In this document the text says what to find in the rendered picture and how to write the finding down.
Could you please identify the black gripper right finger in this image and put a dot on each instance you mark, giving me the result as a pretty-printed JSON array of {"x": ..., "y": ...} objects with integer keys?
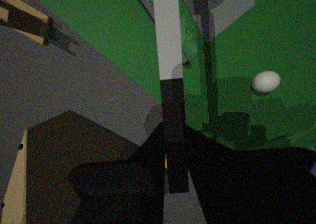
[{"x": 215, "y": 169}]

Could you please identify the green putting mat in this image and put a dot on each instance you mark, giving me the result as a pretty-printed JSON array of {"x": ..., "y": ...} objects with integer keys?
[{"x": 220, "y": 102}]

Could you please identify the white golf ball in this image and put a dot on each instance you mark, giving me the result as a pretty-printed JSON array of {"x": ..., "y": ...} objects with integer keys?
[{"x": 266, "y": 81}]

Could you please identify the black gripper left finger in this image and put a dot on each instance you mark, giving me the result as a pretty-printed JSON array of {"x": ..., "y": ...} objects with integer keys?
[{"x": 143, "y": 172}]

